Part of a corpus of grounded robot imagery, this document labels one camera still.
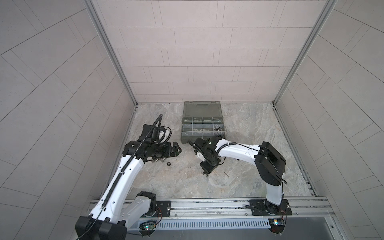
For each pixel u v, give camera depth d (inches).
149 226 25.3
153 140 23.4
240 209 28.4
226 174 32.5
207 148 24.7
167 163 33.7
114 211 14.7
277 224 26.8
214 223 26.8
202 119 39.3
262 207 27.9
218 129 39.2
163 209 27.8
